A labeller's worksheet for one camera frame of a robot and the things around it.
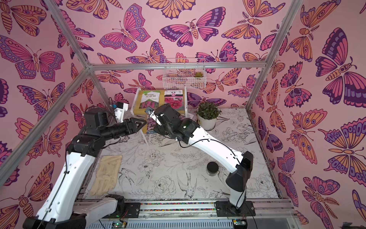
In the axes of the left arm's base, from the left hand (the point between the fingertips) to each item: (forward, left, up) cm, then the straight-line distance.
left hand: (146, 122), depth 66 cm
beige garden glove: (-12, +29, -35) cm, 47 cm away
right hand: (+7, -8, -3) cm, 11 cm away
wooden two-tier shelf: (+8, +5, -3) cm, 10 cm away
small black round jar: (-8, -34, -32) cm, 47 cm away
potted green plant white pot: (+23, -33, -19) cm, 44 cm away
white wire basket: (+51, -17, -11) cm, 54 cm away
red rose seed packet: (+20, -12, -3) cm, 24 cm away
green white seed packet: (+19, +2, -2) cm, 20 cm away
